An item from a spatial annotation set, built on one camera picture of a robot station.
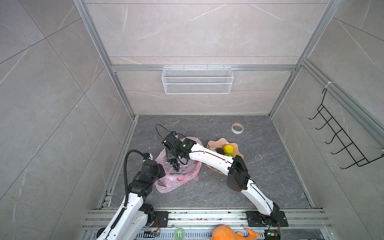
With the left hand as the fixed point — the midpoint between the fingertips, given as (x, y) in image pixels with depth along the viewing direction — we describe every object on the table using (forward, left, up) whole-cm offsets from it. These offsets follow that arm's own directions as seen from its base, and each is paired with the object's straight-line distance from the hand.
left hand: (160, 163), depth 83 cm
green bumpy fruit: (+6, -41, -3) cm, 42 cm away
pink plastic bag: (-9, -7, -2) cm, 11 cm away
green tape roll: (-31, -10, -9) cm, 34 cm away
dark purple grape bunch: (+2, -8, -8) cm, 11 cm away
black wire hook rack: (-14, -85, +25) cm, 90 cm away
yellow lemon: (+9, -42, -2) cm, 43 cm away
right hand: (+7, -6, +1) cm, 9 cm away
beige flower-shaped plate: (+15, -38, -4) cm, 41 cm away
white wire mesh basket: (+51, -23, +20) cm, 60 cm away
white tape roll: (+35, -56, -9) cm, 66 cm away
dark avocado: (+9, -36, -4) cm, 38 cm away
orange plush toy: (-33, -31, -1) cm, 46 cm away
